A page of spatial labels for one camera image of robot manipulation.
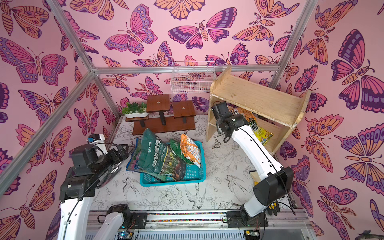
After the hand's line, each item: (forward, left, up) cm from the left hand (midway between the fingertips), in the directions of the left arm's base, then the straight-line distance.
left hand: (121, 146), depth 69 cm
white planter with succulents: (+31, +4, -7) cm, 32 cm away
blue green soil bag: (-4, -12, -2) cm, 13 cm away
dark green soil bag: (-3, -23, -17) cm, 28 cm away
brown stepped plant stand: (+36, -9, -21) cm, 43 cm away
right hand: (+14, -50, 0) cm, 52 cm away
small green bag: (+8, -23, -12) cm, 27 cm away
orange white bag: (+23, -64, -2) cm, 68 cm away
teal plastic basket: (-1, -33, -28) cm, 43 cm away
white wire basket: (+48, -32, +7) cm, 58 cm away
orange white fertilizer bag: (+6, -32, -13) cm, 35 cm away
